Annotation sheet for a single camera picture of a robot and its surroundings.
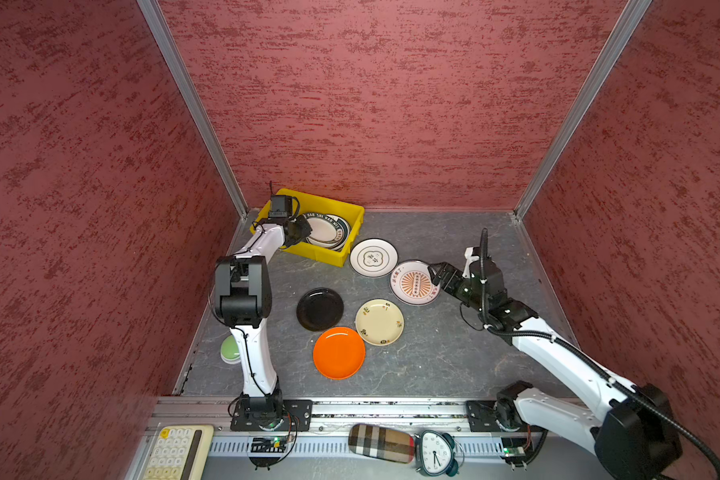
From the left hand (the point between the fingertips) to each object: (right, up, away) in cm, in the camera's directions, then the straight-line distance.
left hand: (309, 233), depth 102 cm
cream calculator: (-23, -52, -34) cm, 66 cm away
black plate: (+5, -24, -10) cm, 27 cm away
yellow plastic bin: (-4, +12, +16) cm, 20 cm away
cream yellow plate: (+24, -28, -11) cm, 39 cm away
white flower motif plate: (+23, -9, +5) cm, 25 cm away
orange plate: (+13, -35, -18) cm, 41 cm away
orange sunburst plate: (+36, -18, -2) cm, 40 cm away
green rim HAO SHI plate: (+5, +1, +11) cm, 12 cm away
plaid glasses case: (+24, -50, -34) cm, 65 cm away
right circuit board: (+56, -53, -31) cm, 83 cm away
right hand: (+40, -13, -20) cm, 46 cm away
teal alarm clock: (+37, -51, -36) cm, 72 cm away
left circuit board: (-3, -53, -30) cm, 61 cm away
